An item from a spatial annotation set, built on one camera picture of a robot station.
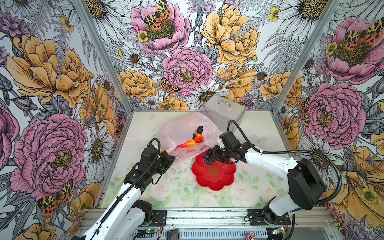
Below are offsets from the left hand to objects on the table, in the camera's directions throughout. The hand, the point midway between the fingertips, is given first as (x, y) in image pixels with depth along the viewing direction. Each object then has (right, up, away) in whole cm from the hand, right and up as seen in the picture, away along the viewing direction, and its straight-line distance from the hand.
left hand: (175, 161), depth 79 cm
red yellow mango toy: (+7, +7, +20) cm, 22 cm away
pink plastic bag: (+2, +16, +14) cm, 21 cm away
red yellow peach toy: (+12, +10, +22) cm, 27 cm away
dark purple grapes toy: (+17, 0, +4) cm, 18 cm away
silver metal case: (+30, +29, +24) cm, 48 cm away
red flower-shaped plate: (+22, -11, +8) cm, 26 cm away
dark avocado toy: (+13, +15, +25) cm, 32 cm away
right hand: (+19, 0, +5) cm, 19 cm away
